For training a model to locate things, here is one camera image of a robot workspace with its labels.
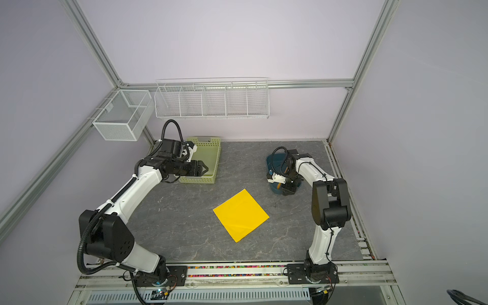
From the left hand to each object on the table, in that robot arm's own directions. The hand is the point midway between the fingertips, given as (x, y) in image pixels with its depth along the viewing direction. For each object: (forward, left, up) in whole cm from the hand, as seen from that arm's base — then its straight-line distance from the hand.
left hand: (201, 170), depth 84 cm
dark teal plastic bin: (+3, -35, -2) cm, 35 cm away
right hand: (-4, -42, -14) cm, 44 cm away
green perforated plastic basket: (+24, +1, -14) cm, 28 cm away
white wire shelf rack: (+36, -1, +13) cm, 39 cm away
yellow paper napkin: (-14, -16, -19) cm, 29 cm away
